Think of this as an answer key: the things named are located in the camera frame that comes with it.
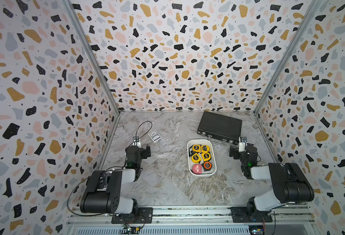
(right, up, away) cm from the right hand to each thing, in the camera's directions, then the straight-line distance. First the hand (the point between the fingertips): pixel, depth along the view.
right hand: (240, 145), depth 95 cm
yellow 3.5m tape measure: (-22, -3, +3) cm, 22 cm away
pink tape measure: (-28, -14, -6) cm, 32 cm away
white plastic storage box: (-19, +1, +1) cm, 19 cm away
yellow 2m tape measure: (-28, -2, +3) cm, 28 cm away
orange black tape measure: (-23, -12, -7) cm, 26 cm away
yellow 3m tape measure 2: (-22, -7, -1) cm, 23 cm away
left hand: (-64, +1, -2) cm, 64 cm away
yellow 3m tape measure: (-29, -8, -2) cm, 30 cm away
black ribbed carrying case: (-4, +10, +12) cm, 16 cm away
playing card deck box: (-57, +5, +9) cm, 58 cm away
